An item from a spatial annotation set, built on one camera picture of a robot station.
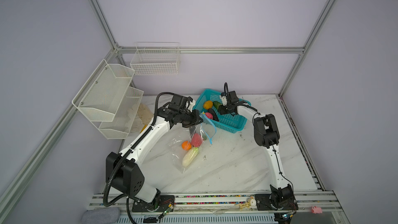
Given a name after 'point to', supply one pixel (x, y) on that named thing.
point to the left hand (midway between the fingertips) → (202, 121)
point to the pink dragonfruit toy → (209, 115)
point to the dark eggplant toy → (211, 111)
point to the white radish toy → (190, 156)
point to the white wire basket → (156, 58)
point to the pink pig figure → (316, 210)
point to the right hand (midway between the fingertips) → (220, 108)
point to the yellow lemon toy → (208, 104)
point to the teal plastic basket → (233, 123)
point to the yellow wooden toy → (249, 204)
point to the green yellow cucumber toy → (216, 104)
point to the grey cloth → (101, 215)
